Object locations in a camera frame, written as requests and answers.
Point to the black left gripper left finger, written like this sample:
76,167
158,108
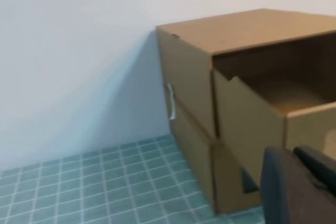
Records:
290,193

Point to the cyan checkered tablecloth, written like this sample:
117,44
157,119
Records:
142,182

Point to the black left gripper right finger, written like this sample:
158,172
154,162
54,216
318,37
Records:
322,166

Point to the brown cardboard shoebox drawer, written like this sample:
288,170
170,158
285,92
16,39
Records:
255,79

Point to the lower brown cardboard shoebox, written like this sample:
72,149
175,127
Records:
217,172

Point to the white side connector clip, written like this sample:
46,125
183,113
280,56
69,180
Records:
172,102

